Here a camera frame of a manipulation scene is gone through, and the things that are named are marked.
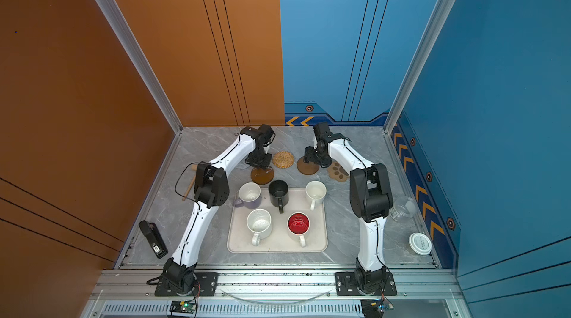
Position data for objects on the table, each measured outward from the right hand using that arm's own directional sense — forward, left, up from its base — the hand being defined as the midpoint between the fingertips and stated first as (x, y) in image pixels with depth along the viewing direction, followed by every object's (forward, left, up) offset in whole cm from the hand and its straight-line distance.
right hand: (312, 159), depth 99 cm
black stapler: (-32, +61, -3) cm, 69 cm away
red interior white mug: (-27, +6, -6) cm, 29 cm away
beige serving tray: (-33, +13, -7) cm, 36 cm away
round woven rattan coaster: (+5, +13, -6) cm, 15 cm away
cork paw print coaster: (-2, -12, -7) cm, 14 cm away
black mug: (-16, +14, -2) cm, 21 cm away
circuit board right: (-53, -18, -9) cm, 57 cm away
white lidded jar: (-35, -36, -1) cm, 50 cm away
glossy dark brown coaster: (-5, +23, -6) cm, 25 cm away
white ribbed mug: (-27, +21, -5) cm, 35 cm away
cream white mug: (-15, -1, -3) cm, 15 cm away
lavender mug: (-15, +27, -6) cm, 32 cm away
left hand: (+1, +22, -5) cm, 23 cm away
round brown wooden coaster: (-1, +2, -6) cm, 6 cm away
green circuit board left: (-53, +44, -9) cm, 70 cm away
